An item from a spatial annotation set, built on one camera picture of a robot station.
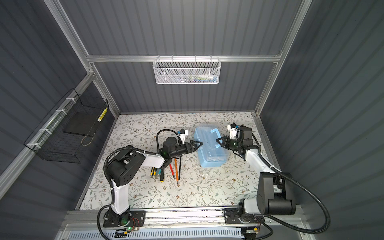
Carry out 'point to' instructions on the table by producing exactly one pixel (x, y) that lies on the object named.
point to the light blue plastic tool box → (210, 154)
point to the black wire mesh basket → (65, 133)
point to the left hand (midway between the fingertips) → (201, 144)
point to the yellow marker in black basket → (102, 115)
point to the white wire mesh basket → (186, 70)
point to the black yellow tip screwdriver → (162, 175)
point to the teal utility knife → (158, 171)
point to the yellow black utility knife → (153, 172)
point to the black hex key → (179, 166)
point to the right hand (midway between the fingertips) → (219, 141)
